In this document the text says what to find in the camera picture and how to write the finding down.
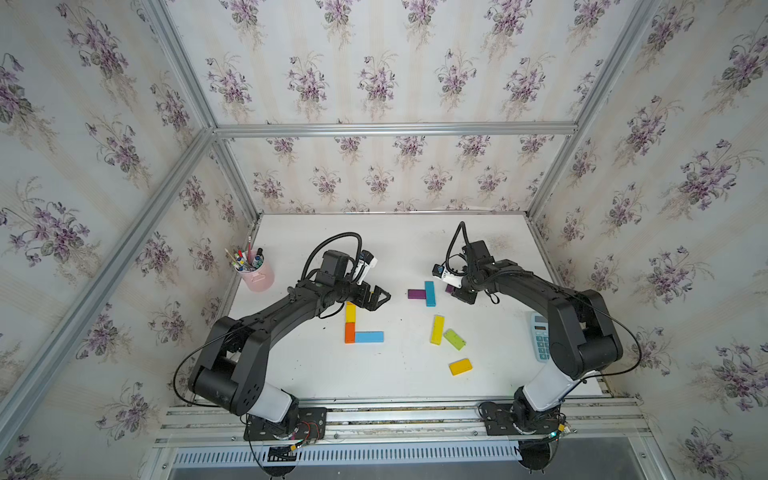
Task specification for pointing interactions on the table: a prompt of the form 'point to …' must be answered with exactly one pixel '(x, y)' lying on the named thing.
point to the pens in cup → (247, 260)
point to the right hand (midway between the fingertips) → (462, 285)
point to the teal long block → (430, 296)
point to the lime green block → (456, 340)
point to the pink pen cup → (261, 278)
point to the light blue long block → (369, 337)
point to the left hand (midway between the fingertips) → (379, 292)
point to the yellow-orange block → (460, 366)
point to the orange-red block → (350, 332)
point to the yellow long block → (438, 330)
